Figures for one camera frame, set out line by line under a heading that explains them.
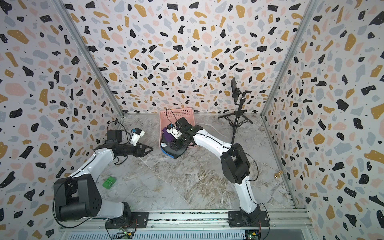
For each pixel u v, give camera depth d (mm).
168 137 1003
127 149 743
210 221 748
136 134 767
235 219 737
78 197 422
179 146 797
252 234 716
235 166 527
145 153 789
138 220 731
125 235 706
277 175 877
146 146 799
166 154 906
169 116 1170
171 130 794
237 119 1004
